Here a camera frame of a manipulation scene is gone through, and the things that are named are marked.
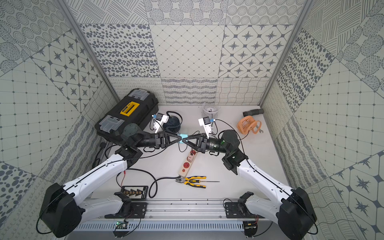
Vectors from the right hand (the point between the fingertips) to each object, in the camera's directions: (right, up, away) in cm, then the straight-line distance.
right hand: (183, 140), depth 64 cm
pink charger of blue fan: (+2, -13, +21) cm, 25 cm away
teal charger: (0, +2, -2) cm, 3 cm away
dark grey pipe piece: (+49, +14, +48) cm, 70 cm away
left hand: (-2, +3, -1) cm, 4 cm away
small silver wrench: (+51, +1, +40) cm, 65 cm away
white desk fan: (+17, +15, +44) cm, 50 cm away
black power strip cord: (-19, -26, +20) cm, 38 cm away
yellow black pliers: (-4, -25, +19) cm, 32 cm away
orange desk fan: (+39, +6, +31) cm, 50 cm away
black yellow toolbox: (-32, +17, +34) cm, 50 cm away
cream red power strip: (0, -18, +23) cm, 29 cm away
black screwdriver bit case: (-27, -30, +15) cm, 43 cm away
